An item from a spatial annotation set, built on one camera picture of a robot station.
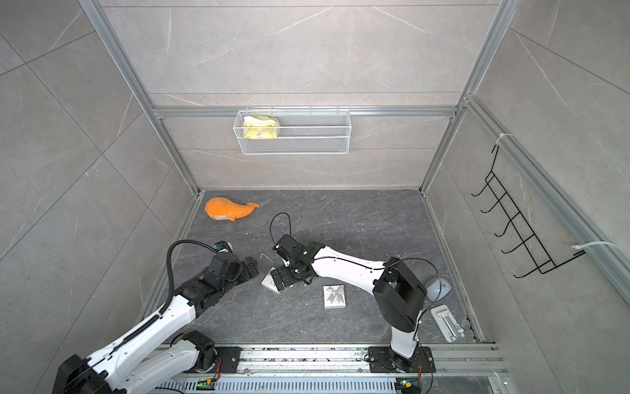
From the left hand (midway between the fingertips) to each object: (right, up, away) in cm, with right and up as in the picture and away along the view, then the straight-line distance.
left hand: (249, 262), depth 84 cm
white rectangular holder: (+67, -19, -4) cm, 70 cm away
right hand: (+14, -5, -1) cm, 15 cm away
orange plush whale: (-17, +19, +20) cm, 33 cm away
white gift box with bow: (+7, -7, +2) cm, 10 cm away
